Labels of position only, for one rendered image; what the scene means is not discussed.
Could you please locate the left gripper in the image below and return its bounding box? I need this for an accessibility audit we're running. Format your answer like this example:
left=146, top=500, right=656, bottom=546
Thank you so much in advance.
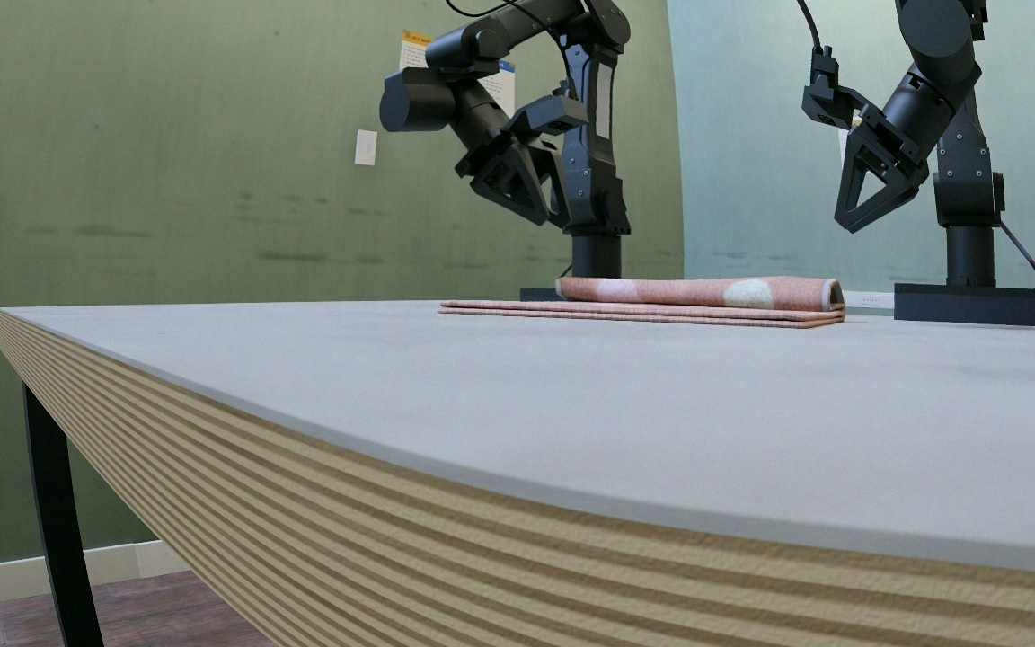
left=814, top=54, right=953, bottom=234

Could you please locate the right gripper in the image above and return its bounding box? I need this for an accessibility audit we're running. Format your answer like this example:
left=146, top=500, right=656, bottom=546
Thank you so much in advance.
left=455, top=84, right=576, bottom=229

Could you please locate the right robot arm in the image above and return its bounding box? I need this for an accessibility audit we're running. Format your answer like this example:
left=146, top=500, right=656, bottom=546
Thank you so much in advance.
left=379, top=0, right=631, bottom=280

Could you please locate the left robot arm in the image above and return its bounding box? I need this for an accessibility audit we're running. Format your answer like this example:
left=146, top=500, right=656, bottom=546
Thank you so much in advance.
left=801, top=0, right=1035, bottom=298

